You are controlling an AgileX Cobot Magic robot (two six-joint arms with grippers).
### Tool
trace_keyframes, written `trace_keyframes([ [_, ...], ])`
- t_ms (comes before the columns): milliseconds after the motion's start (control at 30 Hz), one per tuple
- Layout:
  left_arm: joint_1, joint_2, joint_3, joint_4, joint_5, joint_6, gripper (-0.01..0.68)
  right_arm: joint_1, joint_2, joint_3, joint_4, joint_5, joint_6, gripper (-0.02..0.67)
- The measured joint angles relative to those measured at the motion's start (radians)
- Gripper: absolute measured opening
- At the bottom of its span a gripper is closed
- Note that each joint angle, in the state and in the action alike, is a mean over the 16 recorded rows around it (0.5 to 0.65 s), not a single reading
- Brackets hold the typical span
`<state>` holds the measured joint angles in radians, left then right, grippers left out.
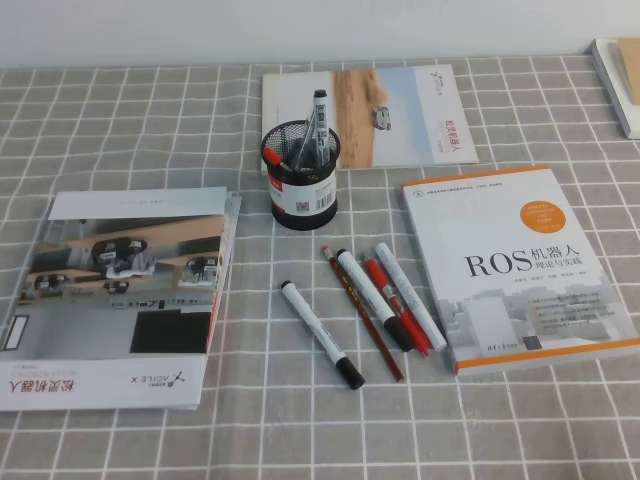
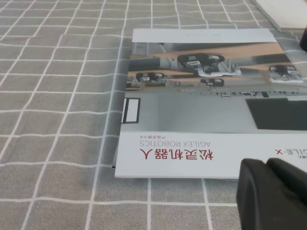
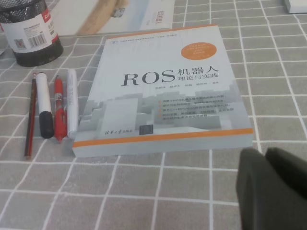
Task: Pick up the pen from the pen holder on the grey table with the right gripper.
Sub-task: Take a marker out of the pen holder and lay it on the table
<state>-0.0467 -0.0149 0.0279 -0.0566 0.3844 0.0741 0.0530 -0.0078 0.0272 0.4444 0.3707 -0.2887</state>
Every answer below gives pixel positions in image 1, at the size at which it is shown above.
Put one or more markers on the desert car brochure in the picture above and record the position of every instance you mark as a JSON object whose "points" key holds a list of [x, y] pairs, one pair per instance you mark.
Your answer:
{"points": [[384, 117]]}

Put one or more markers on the red gel pen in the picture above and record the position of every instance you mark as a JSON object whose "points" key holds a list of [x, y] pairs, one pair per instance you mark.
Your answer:
{"points": [[385, 287]]}

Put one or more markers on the grey checked tablecloth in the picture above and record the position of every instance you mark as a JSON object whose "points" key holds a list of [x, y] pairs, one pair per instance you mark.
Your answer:
{"points": [[273, 404]]}

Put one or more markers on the clear ballpoint pen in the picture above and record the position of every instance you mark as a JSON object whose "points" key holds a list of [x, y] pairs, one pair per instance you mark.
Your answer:
{"points": [[308, 132]]}

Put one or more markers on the white marker leftmost on table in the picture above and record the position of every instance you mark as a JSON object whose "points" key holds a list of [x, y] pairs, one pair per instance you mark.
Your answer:
{"points": [[341, 361]]}

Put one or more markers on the ROS robot textbook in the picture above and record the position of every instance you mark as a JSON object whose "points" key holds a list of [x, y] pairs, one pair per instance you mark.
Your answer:
{"points": [[515, 280]]}

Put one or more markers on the red capped pen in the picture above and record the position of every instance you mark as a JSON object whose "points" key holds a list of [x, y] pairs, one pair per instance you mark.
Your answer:
{"points": [[273, 158]]}

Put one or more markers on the black mesh pen holder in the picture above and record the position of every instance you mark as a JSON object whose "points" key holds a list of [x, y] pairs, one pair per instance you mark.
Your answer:
{"points": [[301, 200]]}

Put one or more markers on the white marker black cap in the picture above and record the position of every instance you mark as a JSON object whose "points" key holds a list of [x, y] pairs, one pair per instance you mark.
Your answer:
{"points": [[375, 300], [319, 127]]}

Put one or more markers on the white pen rightmost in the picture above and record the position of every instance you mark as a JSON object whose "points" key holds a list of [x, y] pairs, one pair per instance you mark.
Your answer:
{"points": [[409, 294]]}

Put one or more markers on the dark red pencil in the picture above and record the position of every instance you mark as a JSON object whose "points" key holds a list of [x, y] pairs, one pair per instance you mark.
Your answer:
{"points": [[368, 323]]}

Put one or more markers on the Agilex brochure stack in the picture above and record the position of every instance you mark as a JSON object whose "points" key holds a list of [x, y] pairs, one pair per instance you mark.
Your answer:
{"points": [[117, 310]]}

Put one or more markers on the white book at edge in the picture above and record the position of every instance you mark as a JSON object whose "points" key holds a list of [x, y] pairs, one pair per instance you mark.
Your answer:
{"points": [[609, 65]]}

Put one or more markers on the brown notebook at edge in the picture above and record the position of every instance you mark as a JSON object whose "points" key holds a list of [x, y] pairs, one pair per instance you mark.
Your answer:
{"points": [[629, 52]]}

